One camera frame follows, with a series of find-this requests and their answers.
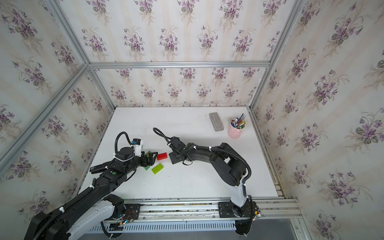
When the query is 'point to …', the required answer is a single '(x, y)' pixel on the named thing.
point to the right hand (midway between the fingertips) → (178, 156)
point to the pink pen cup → (234, 133)
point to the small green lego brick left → (147, 167)
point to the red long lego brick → (162, 156)
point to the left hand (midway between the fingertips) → (151, 153)
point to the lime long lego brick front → (157, 169)
